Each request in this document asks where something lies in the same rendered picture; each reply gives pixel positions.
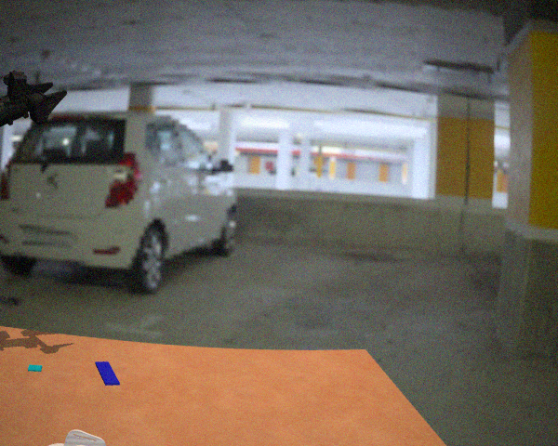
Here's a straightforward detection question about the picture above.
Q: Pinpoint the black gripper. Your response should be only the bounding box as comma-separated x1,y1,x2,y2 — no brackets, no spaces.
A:
0,82,67,126

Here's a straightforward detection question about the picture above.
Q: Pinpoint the blue flat rectangular plate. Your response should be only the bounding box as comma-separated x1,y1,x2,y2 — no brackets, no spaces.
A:
96,361,120,386

